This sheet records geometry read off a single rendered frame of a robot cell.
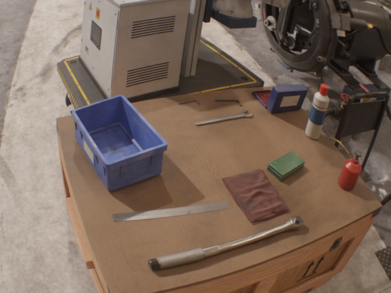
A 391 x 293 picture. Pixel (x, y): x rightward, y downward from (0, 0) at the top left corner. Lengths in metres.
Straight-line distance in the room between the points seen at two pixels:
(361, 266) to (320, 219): 0.67
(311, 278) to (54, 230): 1.09
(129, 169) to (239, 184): 0.32
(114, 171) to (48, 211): 0.72
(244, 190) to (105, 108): 0.52
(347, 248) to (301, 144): 0.46
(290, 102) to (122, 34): 0.72
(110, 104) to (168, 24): 0.51
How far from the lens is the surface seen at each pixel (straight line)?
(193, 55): 2.06
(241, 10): 1.90
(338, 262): 1.62
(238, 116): 1.60
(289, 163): 1.40
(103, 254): 1.09
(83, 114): 1.39
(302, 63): 2.52
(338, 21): 2.26
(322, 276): 1.62
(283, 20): 2.61
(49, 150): 2.16
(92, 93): 1.96
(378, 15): 2.90
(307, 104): 2.78
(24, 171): 2.06
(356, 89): 2.71
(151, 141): 1.30
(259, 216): 1.22
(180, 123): 1.52
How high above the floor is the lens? 1.35
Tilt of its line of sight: 39 degrees down
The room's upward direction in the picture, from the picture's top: 9 degrees clockwise
